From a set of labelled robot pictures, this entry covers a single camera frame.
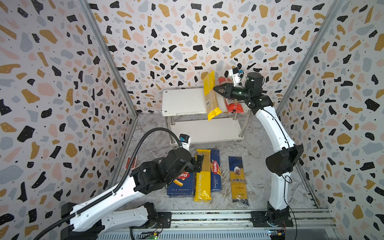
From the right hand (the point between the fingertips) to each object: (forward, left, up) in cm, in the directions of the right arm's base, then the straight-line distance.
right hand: (214, 89), depth 73 cm
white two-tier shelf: (-7, +14, -8) cm, 18 cm away
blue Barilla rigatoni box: (-34, +16, -37) cm, 53 cm away
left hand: (-29, +8, -13) cm, 33 cm away
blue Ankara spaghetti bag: (-33, -14, -41) cm, 55 cm away
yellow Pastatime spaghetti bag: (-30, +5, -39) cm, 49 cm away
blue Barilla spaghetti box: (-32, -2, -40) cm, 51 cm away
